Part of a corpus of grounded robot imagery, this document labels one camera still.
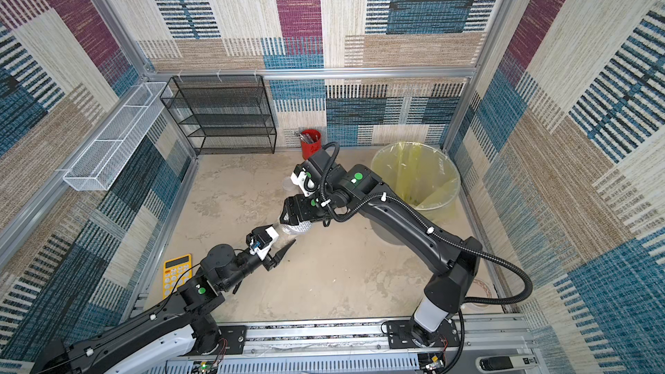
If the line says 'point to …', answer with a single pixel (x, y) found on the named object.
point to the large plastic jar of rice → (283, 240)
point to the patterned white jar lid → (302, 228)
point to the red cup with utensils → (311, 142)
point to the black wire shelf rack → (222, 114)
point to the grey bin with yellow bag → (422, 176)
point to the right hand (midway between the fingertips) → (301, 220)
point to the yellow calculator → (176, 272)
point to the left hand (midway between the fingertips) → (285, 231)
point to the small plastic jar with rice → (288, 184)
